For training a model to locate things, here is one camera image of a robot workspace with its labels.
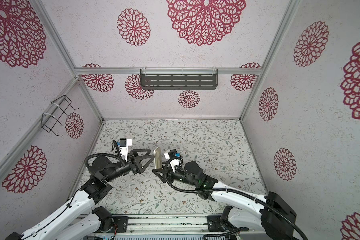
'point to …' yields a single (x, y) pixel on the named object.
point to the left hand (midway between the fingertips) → (152, 155)
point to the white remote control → (158, 158)
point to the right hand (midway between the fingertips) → (156, 166)
